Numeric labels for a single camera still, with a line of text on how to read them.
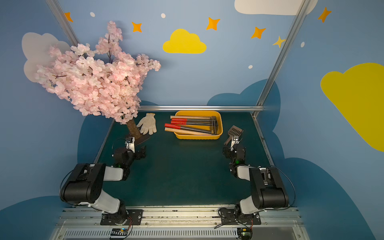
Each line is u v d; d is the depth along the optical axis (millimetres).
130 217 733
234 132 1111
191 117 1143
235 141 809
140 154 865
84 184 460
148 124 1148
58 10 698
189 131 1019
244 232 731
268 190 456
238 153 716
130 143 807
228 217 744
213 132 1074
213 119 1146
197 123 1085
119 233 732
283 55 861
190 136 1009
